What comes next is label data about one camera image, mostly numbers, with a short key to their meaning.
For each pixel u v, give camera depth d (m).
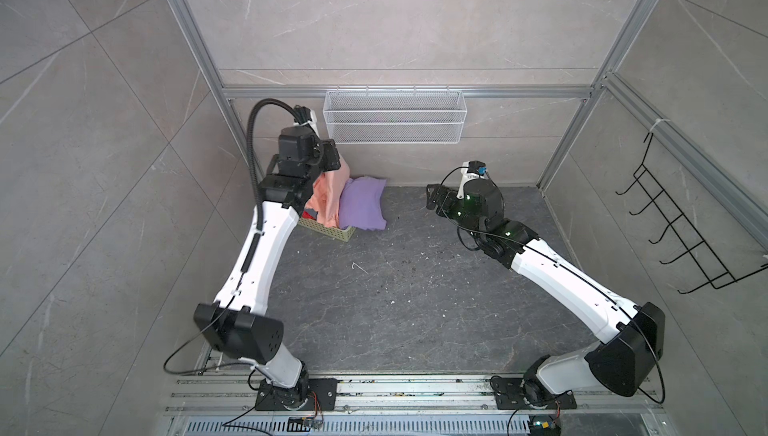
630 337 0.39
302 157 0.54
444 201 0.66
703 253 0.63
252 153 0.48
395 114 1.00
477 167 0.64
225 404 0.73
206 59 0.83
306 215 0.95
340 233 0.99
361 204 0.98
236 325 0.40
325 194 0.85
